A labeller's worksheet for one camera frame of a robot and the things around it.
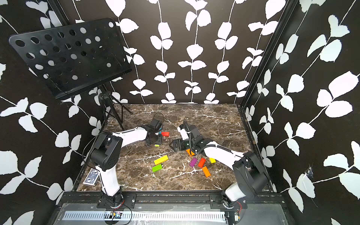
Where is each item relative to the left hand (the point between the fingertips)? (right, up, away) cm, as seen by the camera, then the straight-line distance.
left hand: (159, 139), depth 98 cm
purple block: (+23, -13, -9) cm, 29 cm away
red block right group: (+29, -13, -10) cm, 33 cm away
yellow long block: (+3, -12, -9) cm, 15 cm away
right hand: (+12, 0, -14) cm, 18 cm away
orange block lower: (+31, -18, -13) cm, 38 cm away
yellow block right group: (+36, -12, -10) cm, 39 cm away
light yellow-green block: (-1, -4, -3) cm, 5 cm away
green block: (+1, -16, -12) cm, 20 cm away
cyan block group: (+3, +7, -13) cm, 15 cm away
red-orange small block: (+4, +3, +4) cm, 6 cm away
